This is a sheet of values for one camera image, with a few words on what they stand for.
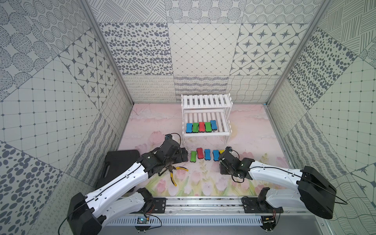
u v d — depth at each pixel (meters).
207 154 0.93
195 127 0.88
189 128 0.88
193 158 0.90
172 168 0.87
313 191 0.41
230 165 0.65
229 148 0.79
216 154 0.92
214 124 0.91
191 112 0.98
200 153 0.92
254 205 0.74
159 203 0.74
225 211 0.73
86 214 0.39
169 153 0.59
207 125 0.89
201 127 0.88
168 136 0.70
